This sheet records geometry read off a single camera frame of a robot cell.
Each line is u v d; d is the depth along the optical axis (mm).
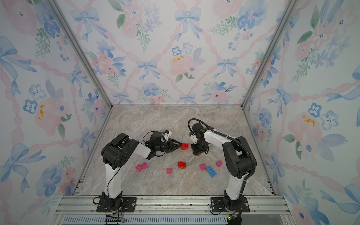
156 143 811
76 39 818
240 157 489
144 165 863
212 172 836
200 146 798
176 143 910
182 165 855
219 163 878
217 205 733
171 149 875
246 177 517
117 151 556
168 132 947
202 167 860
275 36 796
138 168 859
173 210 732
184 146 925
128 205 745
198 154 904
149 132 919
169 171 841
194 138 882
